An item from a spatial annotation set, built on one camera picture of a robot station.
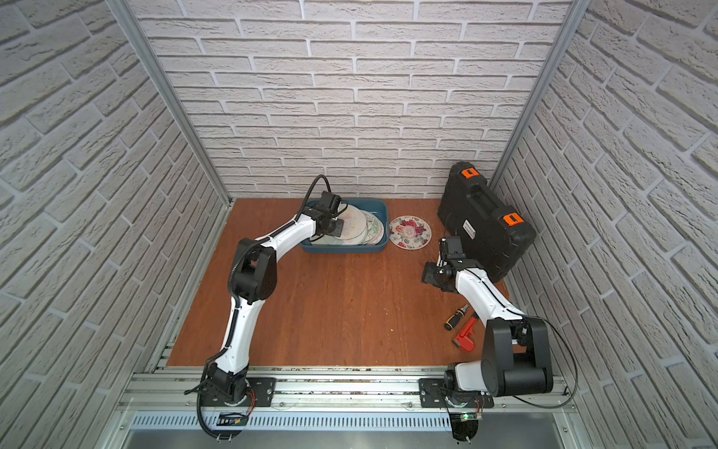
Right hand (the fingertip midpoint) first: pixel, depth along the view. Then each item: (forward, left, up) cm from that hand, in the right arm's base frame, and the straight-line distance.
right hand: (436, 277), depth 90 cm
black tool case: (+4, -16, +15) cm, 22 cm away
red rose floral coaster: (+24, +4, -6) cm, 25 cm away
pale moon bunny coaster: (+28, +26, -2) cm, 38 cm away
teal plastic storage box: (+34, +16, 0) cm, 37 cm away
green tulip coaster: (+26, +18, -5) cm, 32 cm away
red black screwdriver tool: (-19, -6, -5) cm, 20 cm away
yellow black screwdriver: (-12, -5, -6) cm, 14 cm away
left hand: (+25, +32, +1) cm, 41 cm away
